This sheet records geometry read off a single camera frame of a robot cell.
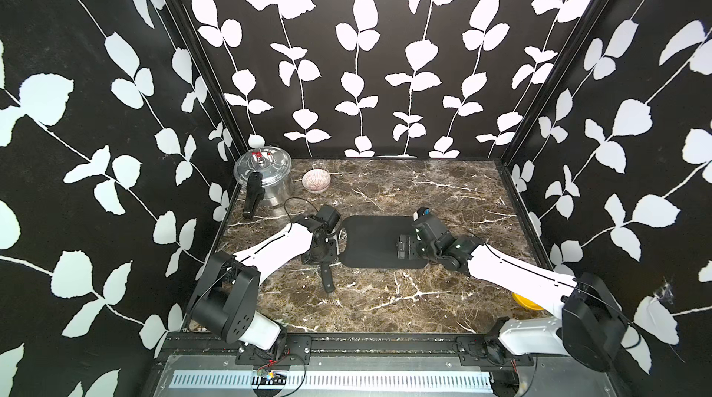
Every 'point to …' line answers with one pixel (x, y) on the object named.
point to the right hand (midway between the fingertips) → (410, 243)
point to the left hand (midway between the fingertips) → (329, 253)
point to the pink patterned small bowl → (316, 180)
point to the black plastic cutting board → (374, 241)
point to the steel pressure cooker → (265, 172)
